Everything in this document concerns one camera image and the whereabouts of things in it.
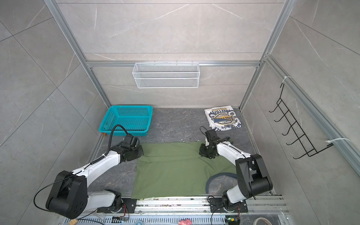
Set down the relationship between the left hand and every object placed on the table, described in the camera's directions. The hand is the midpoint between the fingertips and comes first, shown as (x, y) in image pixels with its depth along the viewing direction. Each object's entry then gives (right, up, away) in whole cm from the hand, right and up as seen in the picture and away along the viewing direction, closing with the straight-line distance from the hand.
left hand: (141, 148), depth 89 cm
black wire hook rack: (+82, +6, -31) cm, 87 cm away
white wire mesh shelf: (+15, +52, +12) cm, 55 cm away
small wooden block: (-28, -32, -21) cm, 47 cm away
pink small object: (+29, -30, -23) cm, 48 cm away
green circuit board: (+53, -32, -19) cm, 65 cm away
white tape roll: (+66, -31, -21) cm, 76 cm away
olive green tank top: (+20, -12, -4) cm, 24 cm away
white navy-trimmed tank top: (+60, +20, +21) cm, 66 cm away
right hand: (+40, -2, +2) cm, 40 cm away
